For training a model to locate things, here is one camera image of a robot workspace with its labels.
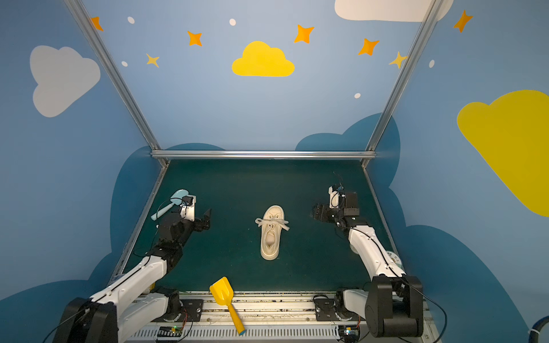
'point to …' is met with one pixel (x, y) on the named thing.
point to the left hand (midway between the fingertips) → (197, 207)
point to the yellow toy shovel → (221, 291)
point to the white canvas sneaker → (272, 226)
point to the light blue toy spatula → (176, 199)
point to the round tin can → (395, 258)
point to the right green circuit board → (349, 332)
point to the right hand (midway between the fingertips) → (324, 207)
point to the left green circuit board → (170, 331)
